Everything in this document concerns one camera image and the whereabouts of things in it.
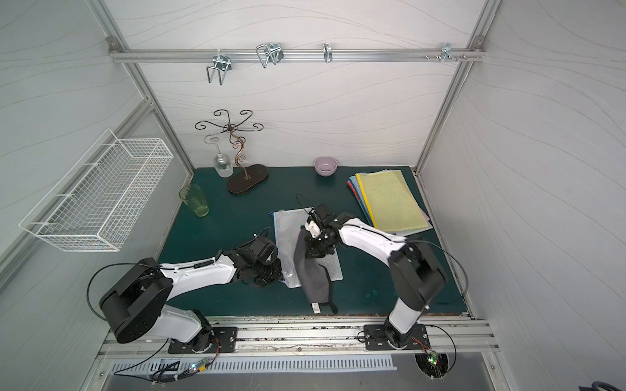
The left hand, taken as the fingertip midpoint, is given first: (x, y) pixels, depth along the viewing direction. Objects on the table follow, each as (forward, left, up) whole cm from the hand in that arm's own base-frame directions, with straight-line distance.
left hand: (287, 278), depth 85 cm
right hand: (+6, -7, +6) cm, 11 cm away
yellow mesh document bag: (+37, -43, -1) cm, 57 cm away
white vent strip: (-25, -9, -2) cm, 26 cm away
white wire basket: (+8, +53, +31) cm, 62 cm away
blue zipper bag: (+24, +2, -2) cm, 24 cm away
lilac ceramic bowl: (+55, -13, +2) cm, 57 cm away
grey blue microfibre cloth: (0, -9, +3) cm, 9 cm away
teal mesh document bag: (+41, -29, 0) cm, 50 cm away
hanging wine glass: (+37, +27, +22) cm, 51 cm away
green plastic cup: (+28, +39, +11) cm, 49 cm away
